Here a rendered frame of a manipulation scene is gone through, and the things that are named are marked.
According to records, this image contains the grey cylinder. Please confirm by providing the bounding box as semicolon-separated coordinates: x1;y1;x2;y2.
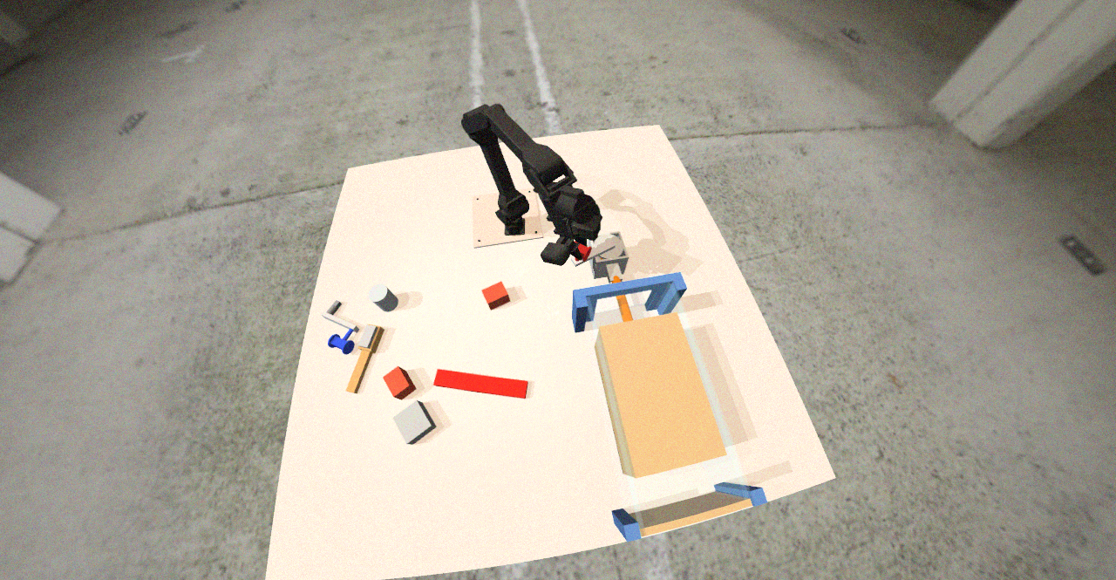
368;284;398;312

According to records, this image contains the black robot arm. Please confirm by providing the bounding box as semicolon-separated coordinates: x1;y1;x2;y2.
461;104;603;241

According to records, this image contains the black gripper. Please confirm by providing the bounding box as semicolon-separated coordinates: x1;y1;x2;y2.
541;215;588;265

